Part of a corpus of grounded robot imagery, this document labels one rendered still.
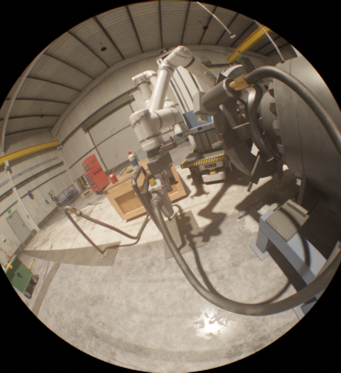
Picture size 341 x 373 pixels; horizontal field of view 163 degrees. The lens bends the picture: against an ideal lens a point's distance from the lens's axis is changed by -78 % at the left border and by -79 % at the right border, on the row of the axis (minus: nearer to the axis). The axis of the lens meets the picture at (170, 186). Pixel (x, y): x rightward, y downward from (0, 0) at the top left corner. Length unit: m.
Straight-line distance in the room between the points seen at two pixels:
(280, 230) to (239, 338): 0.51
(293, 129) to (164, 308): 0.93
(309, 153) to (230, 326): 0.71
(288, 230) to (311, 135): 0.34
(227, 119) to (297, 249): 0.62
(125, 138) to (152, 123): 8.95
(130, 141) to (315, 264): 9.45
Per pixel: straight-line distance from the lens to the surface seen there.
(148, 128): 0.46
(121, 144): 9.54
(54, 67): 9.66
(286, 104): 0.46
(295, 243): 0.54
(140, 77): 1.49
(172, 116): 0.54
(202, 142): 1.58
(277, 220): 0.58
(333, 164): 0.44
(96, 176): 3.95
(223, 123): 0.60
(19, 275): 2.61
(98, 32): 9.25
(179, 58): 0.93
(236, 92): 0.44
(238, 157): 0.66
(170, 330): 0.74
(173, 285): 0.77
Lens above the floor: 0.68
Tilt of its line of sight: 23 degrees down
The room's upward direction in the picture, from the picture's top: 25 degrees counter-clockwise
